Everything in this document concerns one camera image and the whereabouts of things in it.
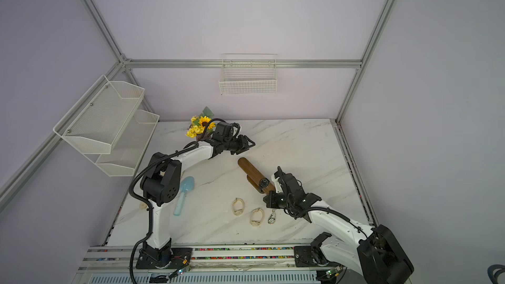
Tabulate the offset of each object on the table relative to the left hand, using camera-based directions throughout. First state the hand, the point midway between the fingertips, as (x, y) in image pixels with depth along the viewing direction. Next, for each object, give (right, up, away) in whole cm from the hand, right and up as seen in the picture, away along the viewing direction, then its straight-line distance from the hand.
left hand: (252, 146), depth 95 cm
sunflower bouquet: (-23, +10, -9) cm, 26 cm away
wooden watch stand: (+1, -13, -7) cm, 15 cm away
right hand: (+6, -23, -11) cm, 27 cm away
